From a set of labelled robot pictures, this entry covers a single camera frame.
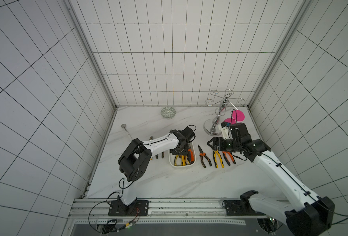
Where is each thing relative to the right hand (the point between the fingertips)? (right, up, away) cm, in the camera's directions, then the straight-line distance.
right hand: (207, 143), depth 77 cm
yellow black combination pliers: (+11, -11, +13) cm, 20 cm away
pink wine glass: (+18, +15, +4) cm, 24 cm away
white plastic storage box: (-20, -12, +12) cm, 26 cm away
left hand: (-16, -9, +12) cm, 22 cm away
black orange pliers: (-26, -11, +13) cm, 31 cm away
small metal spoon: (-56, +8, +30) cm, 64 cm away
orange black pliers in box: (-8, -9, +8) cm, 15 cm away
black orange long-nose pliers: (0, -9, +15) cm, 18 cm away
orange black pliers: (+15, -12, +12) cm, 23 cm away
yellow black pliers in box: (-12, -12, +10) cm, 20 cm away
